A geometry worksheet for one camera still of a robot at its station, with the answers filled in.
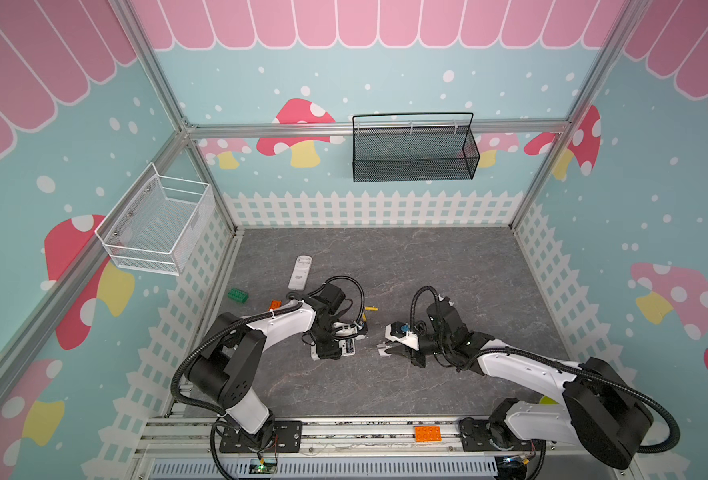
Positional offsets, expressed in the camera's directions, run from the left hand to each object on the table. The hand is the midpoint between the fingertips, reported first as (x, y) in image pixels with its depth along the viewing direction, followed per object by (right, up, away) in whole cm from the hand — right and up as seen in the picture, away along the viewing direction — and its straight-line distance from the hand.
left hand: (332, 346), depth 90 cm
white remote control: (-13, +21, +16) cm, 30 cm away
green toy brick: (-33, +14, +10) cm, 37 cm away
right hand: (+16, +3, -9) cm, 19 cm away
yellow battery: (+12, +10, +8) cm, 17 cm away
